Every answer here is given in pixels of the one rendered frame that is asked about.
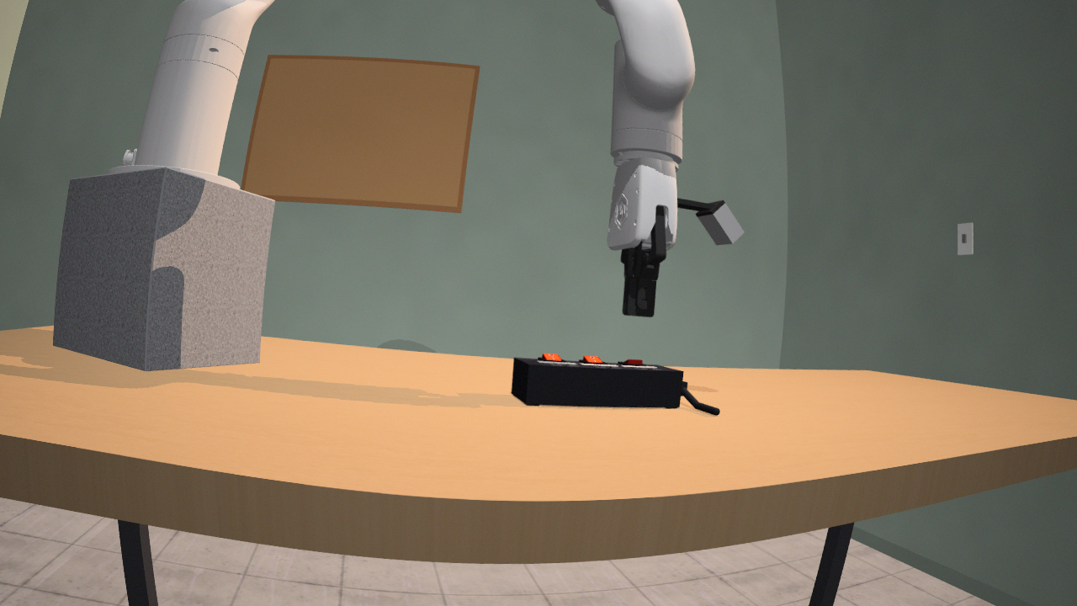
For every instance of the black power strip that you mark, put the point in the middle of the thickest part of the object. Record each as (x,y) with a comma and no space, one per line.
(552,381)

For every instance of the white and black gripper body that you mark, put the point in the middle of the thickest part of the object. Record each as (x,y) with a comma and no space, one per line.
(641,183)

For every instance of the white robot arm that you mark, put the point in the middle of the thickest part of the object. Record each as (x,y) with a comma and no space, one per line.
(199,65)

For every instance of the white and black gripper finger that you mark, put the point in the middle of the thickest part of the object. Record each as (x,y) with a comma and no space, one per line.
(627,257)
(641,289)

